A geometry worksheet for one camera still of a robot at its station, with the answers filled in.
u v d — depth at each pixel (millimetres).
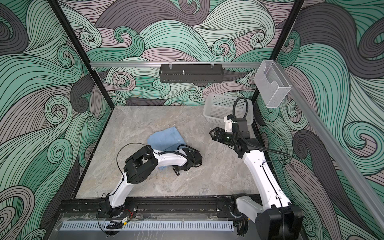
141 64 1914
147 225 697
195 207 750
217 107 1193
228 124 697
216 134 681
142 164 543
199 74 933
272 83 791
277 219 357
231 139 624
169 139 969
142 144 541
